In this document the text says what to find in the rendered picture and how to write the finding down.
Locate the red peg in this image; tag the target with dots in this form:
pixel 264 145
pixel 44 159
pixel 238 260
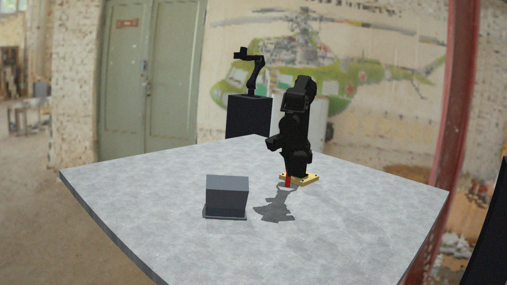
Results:
pixel 287 183

